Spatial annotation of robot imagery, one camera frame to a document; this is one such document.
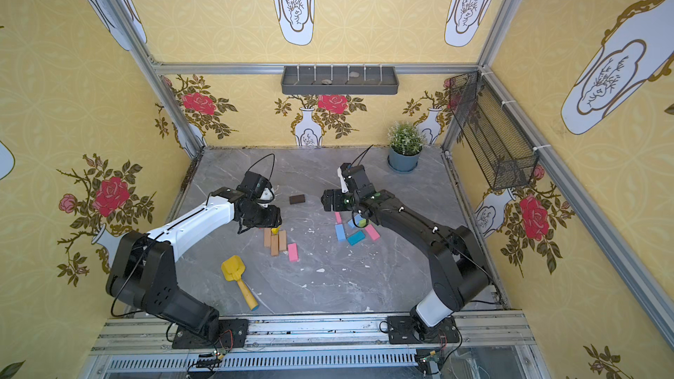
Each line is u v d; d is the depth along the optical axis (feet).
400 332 2.40
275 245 2.95
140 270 1.63
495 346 2.51
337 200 2.53
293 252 2.94
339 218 3.12
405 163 3.45
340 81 3.00
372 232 3.04
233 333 2.39
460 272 1.46
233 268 2.78
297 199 3.39
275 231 3.03
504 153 2.74
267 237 3.03
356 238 3.04
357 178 2.18
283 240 2.98
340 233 3.04
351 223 3.12
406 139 3.29
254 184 2.36
